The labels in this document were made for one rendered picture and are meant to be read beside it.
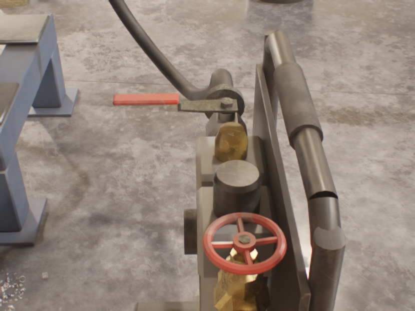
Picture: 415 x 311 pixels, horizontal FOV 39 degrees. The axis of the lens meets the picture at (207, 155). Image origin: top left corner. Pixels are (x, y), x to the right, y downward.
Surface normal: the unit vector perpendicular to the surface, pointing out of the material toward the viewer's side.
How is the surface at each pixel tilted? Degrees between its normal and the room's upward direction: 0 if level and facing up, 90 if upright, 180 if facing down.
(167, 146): 0
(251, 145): 0
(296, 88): 0
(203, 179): 45
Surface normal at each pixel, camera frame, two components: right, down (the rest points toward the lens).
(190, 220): 0.01, -0.56
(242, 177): 0.00, -0.80
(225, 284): -0.91, 0.25
